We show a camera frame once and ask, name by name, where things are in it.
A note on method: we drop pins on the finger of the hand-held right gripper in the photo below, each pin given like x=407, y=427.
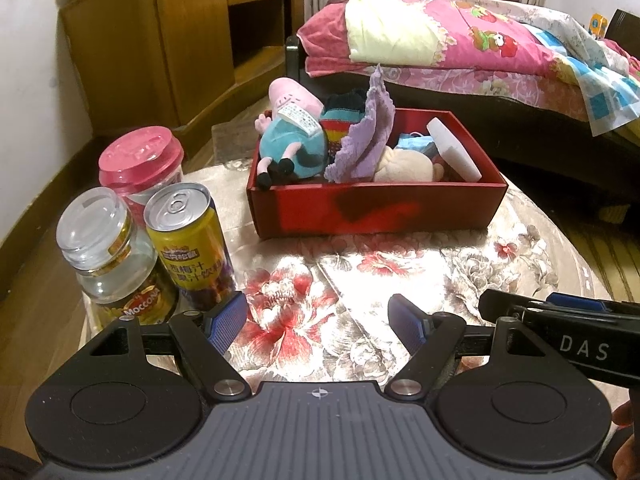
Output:
x=500, y=304
x=575, y=302

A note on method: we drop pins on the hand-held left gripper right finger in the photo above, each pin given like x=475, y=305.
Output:
x=407, y=325

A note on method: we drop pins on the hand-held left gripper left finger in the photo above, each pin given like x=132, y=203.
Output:
x=225, y=322

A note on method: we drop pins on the red cardboard box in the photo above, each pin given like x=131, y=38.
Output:
x=400, y=210

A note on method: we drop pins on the white sponge block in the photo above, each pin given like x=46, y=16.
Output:
x=455, y=152

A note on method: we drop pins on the beige teddy bear plush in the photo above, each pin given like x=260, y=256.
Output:
x=405, y=165

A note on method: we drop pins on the blue face mask pack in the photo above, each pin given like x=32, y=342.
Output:
x=417, y=145

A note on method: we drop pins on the pink pig plush toy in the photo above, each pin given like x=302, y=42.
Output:
x=295, y=145

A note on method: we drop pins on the purple cloth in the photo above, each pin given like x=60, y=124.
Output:
x=367, y=135

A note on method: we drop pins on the striped knit sock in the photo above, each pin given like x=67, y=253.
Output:
x=340, y=132

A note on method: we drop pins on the person's right hand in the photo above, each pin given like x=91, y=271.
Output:
x=631, y=415

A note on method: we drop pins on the yellow drink can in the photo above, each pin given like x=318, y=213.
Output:
x=192, y=245

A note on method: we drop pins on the glass coffee jar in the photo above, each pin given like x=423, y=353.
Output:
x=95, y=225

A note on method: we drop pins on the pink lid plastic jar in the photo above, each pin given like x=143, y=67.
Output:
x=140, y=155

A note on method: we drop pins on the light printed bedsheet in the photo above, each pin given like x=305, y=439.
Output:
x=600, y=75

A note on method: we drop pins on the dark wooden headboard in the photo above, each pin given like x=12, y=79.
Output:
x=625, y=30

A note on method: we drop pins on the orange carton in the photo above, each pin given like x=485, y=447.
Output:
x=598, y=26

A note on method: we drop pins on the wooden desk cabinet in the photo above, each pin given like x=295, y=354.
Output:
x=160, y=50

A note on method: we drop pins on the dark bed frame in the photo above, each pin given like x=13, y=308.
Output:
x=550, y=150

